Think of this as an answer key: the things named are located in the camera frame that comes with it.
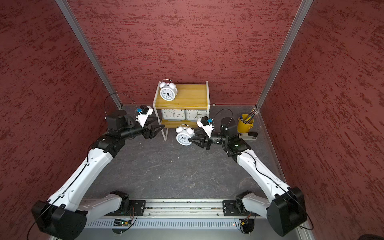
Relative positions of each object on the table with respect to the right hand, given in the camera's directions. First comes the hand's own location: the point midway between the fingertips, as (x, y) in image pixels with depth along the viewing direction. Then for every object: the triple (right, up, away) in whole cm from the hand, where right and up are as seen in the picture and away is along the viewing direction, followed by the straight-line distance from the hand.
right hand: (191, 138), depth 71 cm
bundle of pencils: (+39, +13, +25) cm, 48 cm away
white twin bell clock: (-3, +3, -3) cm, 6 cm away
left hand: (-16, +7, +1) cm, 18 cm away
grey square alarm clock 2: (0, +12, +17) cm, 21 cm away
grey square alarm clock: (-12, +12, +19) cm, 25 cm away
